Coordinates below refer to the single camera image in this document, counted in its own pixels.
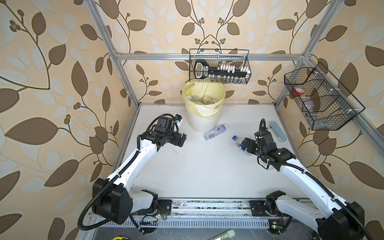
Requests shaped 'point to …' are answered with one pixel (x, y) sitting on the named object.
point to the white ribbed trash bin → (203, 119)
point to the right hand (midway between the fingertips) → (249, 145)
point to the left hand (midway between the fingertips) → (175, 132)
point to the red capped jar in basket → (299, 91)
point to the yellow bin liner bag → (204, 99)
